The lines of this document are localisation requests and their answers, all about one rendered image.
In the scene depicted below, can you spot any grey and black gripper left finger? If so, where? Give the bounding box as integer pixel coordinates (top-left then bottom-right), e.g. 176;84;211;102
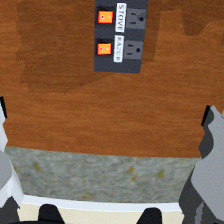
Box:
0;96;24;224

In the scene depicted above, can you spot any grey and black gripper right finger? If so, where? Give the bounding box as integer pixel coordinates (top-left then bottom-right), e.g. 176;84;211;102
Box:
178;105;224;224

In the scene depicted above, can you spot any dark grey power strip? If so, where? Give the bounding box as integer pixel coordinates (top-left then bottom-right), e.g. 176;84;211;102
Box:
94;0;149;74

